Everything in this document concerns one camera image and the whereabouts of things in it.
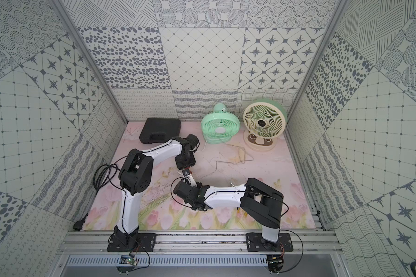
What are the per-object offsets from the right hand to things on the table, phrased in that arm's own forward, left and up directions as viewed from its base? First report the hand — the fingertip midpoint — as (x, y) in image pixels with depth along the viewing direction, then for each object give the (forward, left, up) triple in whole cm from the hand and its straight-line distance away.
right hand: (192, 187), depth 87 cm
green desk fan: (+26, -13, +18) cm, 34 cm away
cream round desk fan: (+29, -38, +20) cm, 52 cm away
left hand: (+15, +4, -2) cm, 16 cm away
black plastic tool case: (+38, +26, +3) cm, 46 cm away
